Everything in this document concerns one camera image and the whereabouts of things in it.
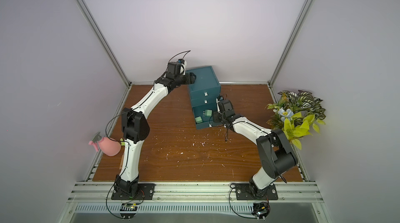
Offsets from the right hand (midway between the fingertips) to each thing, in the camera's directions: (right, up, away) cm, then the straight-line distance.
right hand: (217, 110), depth 92 cm
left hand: (-15, +22, +2) cm, 26 cm away
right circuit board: (+18, -44, -22) cm, 53 cm away
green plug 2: (-12, -7, +5) cm, 15 cm away
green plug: (-5, -2, +7) cm, 9 cm away
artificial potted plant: (+37, 0, -18) cm, 41 cm away
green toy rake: (-56, -19, -3) cm, 59 cm away
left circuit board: (-44, -44, -20) cm, 65 cm away
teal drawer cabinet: (-8, +10, -2) cm, 13 cm away
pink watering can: (-52, -15, -21) cm, 58 cm away
